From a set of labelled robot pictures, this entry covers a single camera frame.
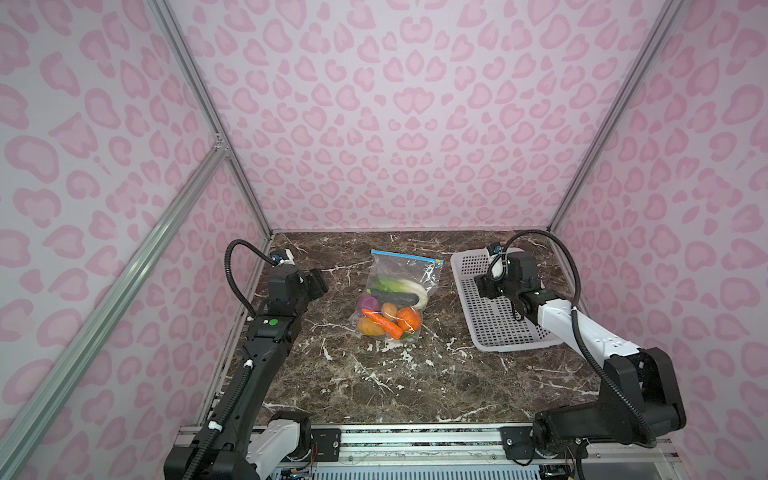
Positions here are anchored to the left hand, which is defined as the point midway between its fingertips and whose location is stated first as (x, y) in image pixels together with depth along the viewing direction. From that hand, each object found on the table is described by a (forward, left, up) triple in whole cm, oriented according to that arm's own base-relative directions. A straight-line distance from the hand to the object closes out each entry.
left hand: (310, 268), depth 79 cm
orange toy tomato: (-6, -27, -16) cm, 32 cm away
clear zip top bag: (+1, -22, -15) cm, 27 cm away
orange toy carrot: (-9, -21, -18) cm, 29 cm away
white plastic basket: (-4, -52, -24) cm, 57 cm away
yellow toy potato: (-8, -14, -19) cm, 25 cm away
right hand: (+5, -50, -8) cm, 51 cm away
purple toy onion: (-1, -15, -16) cm, 21 cm away
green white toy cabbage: (+5, -22, -16) cm, 28 cm away
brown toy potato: (-3, -21, -17) cm, 27 cm away
